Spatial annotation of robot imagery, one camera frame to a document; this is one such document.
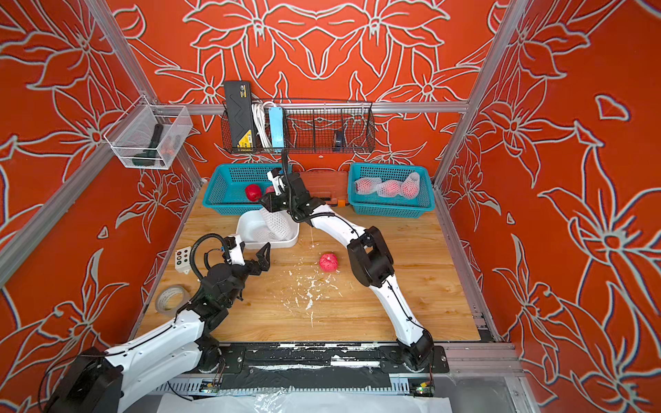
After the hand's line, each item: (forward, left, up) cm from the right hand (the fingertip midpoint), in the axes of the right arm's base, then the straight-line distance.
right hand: (253, 199), depth 87 cm
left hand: (-15, -4, -4) cm, 16 cm away
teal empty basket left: (+20, +21, -17) cm, 34 cm away
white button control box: (-15, +27, -17) cm, 35 cm away
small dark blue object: (+19, -30, +11) cm, 37 cm away
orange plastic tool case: (+23, -27, -16) cm, 39 cm away
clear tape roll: (-28, +26, -19) cm, 43 cm away
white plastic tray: (+2, +6, -24) cm, 24 cm away
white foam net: (-7, -9, -6) cm, 13 cm away
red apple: (+19, +8, -17) cm, 27 cm away
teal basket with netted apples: (+19, -53, -15) cm, 58 cm away
